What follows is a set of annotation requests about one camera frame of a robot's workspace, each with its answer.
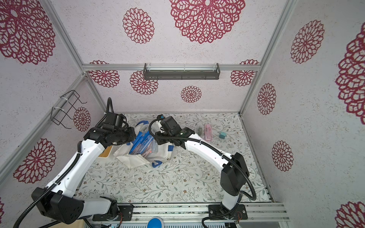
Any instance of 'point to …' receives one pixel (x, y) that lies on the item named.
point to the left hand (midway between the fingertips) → (136, 136)
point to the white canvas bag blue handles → (134, 161)
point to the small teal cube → (223, 135)
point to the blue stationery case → (144, 143)
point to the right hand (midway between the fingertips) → (155, 134)
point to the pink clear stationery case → (208, 132)
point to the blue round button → (155, 222)
